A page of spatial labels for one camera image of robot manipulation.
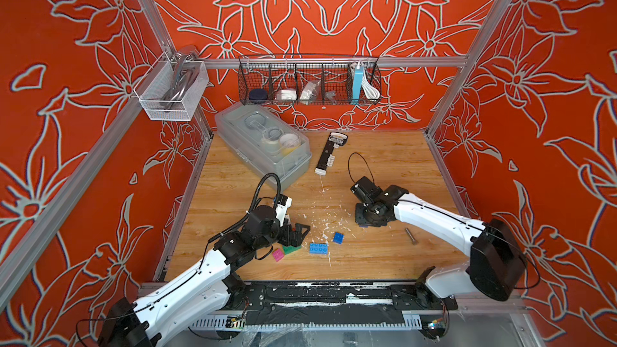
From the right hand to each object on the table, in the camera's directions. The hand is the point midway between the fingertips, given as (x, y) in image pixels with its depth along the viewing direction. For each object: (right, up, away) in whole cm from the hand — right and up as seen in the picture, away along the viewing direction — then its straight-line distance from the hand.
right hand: (355, 220), depth 83 cm
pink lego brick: (-27, -11, -2) cm, 30 cm away
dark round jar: (-37, +47, +13) cm, 62 cm away
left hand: (-20, 0, -6) cm, 20 cm away
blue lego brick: (-6, -7, +1) cm, 9 cm away
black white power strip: (-8, +22, +24) cm, 34 cm away
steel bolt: (+21, -8, +1) cm, 23 cm away
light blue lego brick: (-13, -9, -1) cm, 16 cm away
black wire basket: (-18, +56, +18) cm, 61 cm away
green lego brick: (-23, -10, -1) cm, 25 cm away
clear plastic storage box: (-34, +29, +13) cm, 46 cm away
